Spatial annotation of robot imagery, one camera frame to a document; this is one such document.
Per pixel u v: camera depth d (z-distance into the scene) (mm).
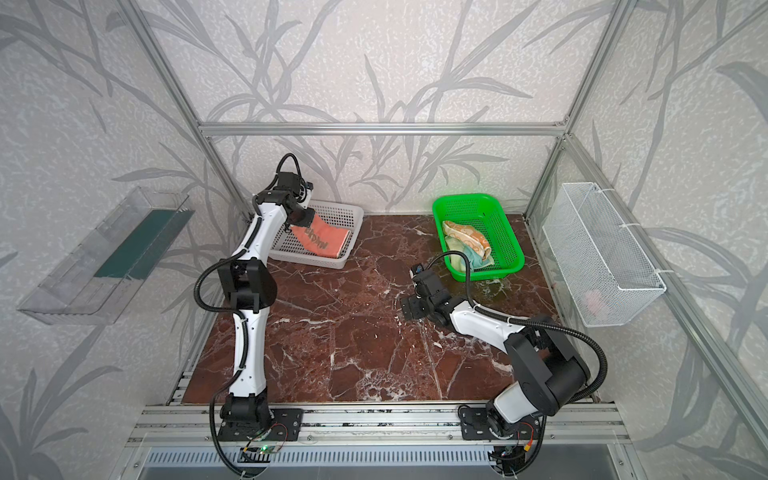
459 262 1019
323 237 1102
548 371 437
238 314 641
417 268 812
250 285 634
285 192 835
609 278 607
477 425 735
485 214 1190
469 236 1017
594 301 737
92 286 638
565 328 433
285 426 723
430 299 692
